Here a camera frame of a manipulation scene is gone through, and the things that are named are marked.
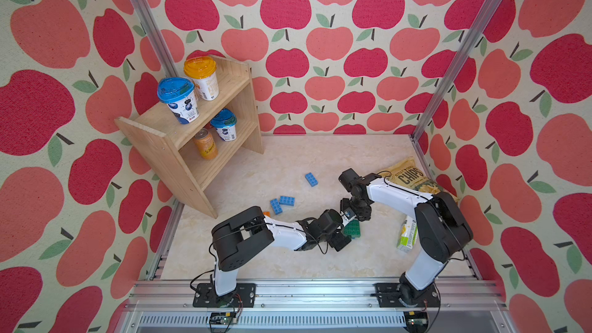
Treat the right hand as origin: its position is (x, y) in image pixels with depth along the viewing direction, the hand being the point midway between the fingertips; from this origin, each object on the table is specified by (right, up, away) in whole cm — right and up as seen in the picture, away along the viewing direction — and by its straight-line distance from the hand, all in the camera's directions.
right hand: (349, 220), depth 90 cm
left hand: (-3, -3, -4) cm, 6 cm away
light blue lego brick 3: (-29, +5, +3) cm, 30 cm away
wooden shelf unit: (-58, +26, -8) cm, 64 cm away
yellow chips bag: (+27, +18, +6) cm, 33 cm away
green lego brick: (0, -2, -4) cm, 5 cm away
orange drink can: (-52, +30, -12) cm, 62 cm away
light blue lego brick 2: (-25, +7, +5) cm, 27 cm away
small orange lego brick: (-33, +2, +3) cm, 33 cm away
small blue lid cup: (-48, +39, -6) cm, 62 cm away
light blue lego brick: (-14, +15, +11) cm, 24 cm away
